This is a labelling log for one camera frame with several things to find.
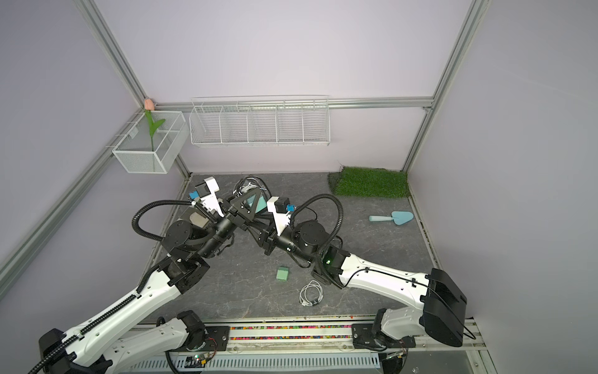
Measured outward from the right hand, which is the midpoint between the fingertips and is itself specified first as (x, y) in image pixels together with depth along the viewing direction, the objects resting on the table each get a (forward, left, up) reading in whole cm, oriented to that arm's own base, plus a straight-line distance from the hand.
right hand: (247, 220), depth 60 cm
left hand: (+4, -4, +7) cm, 9 cm away
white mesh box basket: (+28, +42, 0) cm, 51 cm away
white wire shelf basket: (+54, +4, -6) cm, 55 cm away
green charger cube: (-1, -6, -35) cm, 36 cm away
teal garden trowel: (+24, -56, -35) cm, 70 cm away
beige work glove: (+24, +33, -36) cm, 54 cm away
